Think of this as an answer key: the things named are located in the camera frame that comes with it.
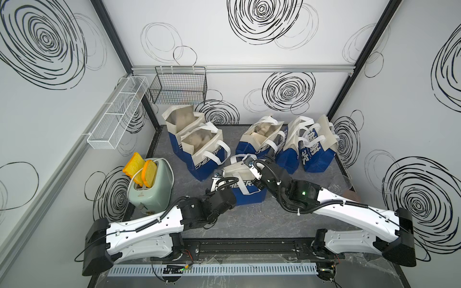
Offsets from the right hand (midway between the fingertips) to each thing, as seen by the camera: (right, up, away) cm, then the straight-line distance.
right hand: (256, 163), depth 70 cm
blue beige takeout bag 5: (-7, -5, 0) cm, 9 cm away
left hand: (-11, -11, +4) cm, 16 cm away
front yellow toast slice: (-44, -5, +4) cm, 45 cm away
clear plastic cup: (+47, -14, +22) cm, 53 cm away
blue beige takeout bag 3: (+19, 0, +21) cm, 28 cm away
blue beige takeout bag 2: (-21, +5, +8) cm, 23 cm away
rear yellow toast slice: (-52, -1, +7) cm, 52 cm away
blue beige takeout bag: (-37, +19, +19) cm, 46 cm away
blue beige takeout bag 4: (+33, +6, +17) cm, 37 cm away
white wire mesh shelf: (-60, +12, +1) cm, 61 cm away
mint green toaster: (-42, -15, +3) cm, 44 cm away
